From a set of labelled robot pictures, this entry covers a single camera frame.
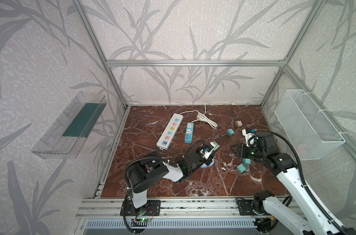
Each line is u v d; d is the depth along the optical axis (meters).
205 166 0.78
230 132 1.02
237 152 0.68
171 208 0.75
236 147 0.69
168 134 1.00
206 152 0.69
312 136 0.61
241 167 0.86
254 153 0.62
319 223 0.39
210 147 0.68
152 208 0.72
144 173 0.48
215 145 0.79
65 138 0.63
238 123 1.07
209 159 0.73
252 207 0.73
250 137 0.67
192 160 0.64
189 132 1.02
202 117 1.09
